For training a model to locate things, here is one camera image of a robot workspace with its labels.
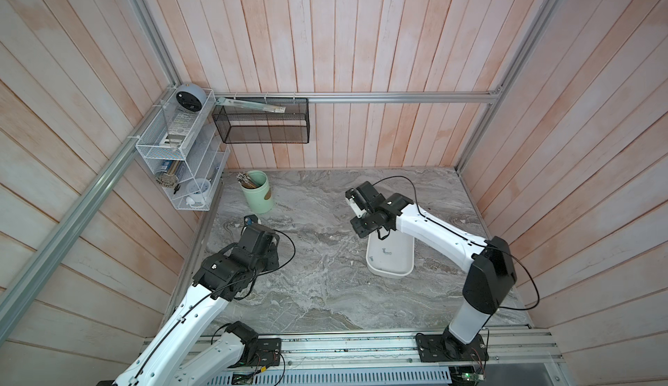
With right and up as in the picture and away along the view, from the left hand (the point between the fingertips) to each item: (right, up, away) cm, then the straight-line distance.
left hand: (267, 256), depth 73 cm
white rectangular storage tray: (+40, -4, +20) cm, 45 cm away
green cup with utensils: (-10, +21, +23) cm, 32 cm away
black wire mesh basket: (-9, +49, +32) cm, 59 cm away
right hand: (+28, +8, +13) cm, 32 cm away
